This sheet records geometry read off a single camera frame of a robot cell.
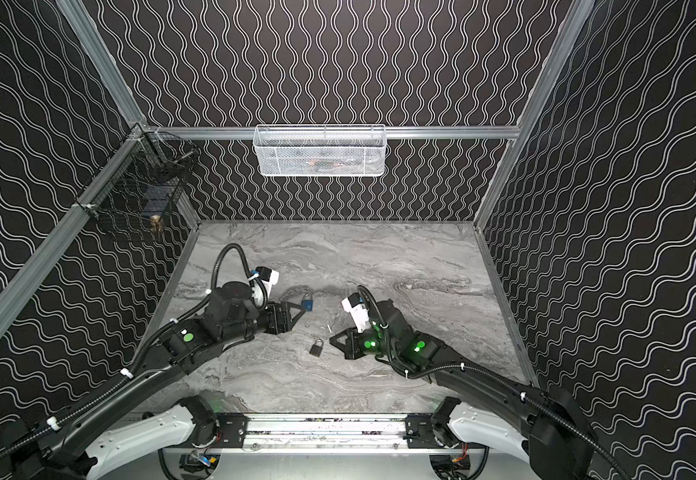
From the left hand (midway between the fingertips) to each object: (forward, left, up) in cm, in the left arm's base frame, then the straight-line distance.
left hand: (304, 310), depth 70 cm
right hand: (-3, -6, -9) cm, 11 cm away
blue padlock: (+15, +4, -22) cm, 27 cm away
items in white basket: (+49, -5, +8) cm, 50 cm away
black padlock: (+1, 0, -24) cm, 24 cm away
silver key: (+9, -3, -26) cm, 27 cm away
